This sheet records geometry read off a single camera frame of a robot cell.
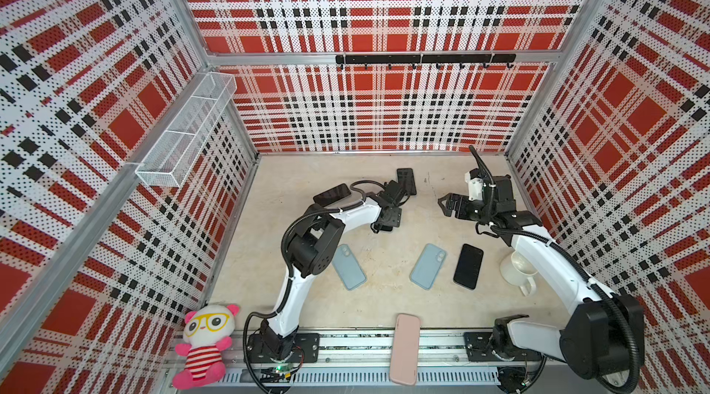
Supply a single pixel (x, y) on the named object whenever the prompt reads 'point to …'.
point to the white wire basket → (171, 159)
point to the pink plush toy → (207, 332)
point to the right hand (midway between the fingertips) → (452, 204)
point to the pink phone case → (405, 350)
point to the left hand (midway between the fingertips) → (386, 219)
